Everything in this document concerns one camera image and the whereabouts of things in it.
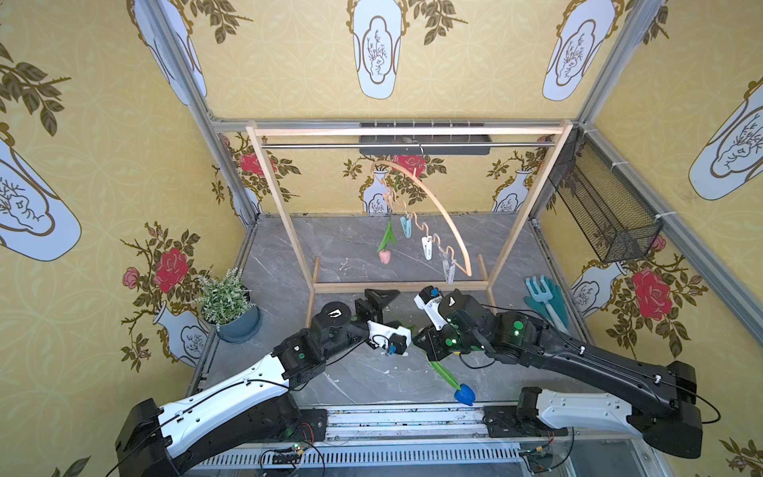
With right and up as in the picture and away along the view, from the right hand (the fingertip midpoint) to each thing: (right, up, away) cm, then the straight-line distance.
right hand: (414, 350), depth 68 cm
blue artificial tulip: (+9, -6, -7) cm, 13 cm away
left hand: (-4, +11, +2) cm, 12 cm away
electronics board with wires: (-30, -27, +4) cm, 40 cm away
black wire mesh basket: (+58, +33, +16) cm, 69 cm away
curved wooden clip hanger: (+8, +20, -2) cm, 22 cm away
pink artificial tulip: (-7, +21, +24) cm, 32 cm away
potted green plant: (-49, +8, +10) cm, 51 cm away
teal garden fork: (+45, +7, +29) cm, 54 cm away
